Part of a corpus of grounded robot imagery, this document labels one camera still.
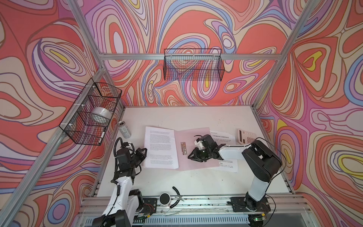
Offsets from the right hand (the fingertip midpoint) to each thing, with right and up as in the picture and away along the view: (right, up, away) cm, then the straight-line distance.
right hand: (190, 160), depth 90 cm
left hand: (-26, +9, -5) cm, 28 cm away
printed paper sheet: (-19, +9, +1) cm, 21 cm away
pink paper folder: (-1, +15, +9) cm, 18 cm away
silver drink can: (-44, +20, +2) cm, 48 cm away
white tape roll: (-48, +29, -17) cm, 58 cm away
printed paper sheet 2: (+24, +13, +12) cm, 30 cm away
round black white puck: (-15, -14, -18) cm, 27 cm away
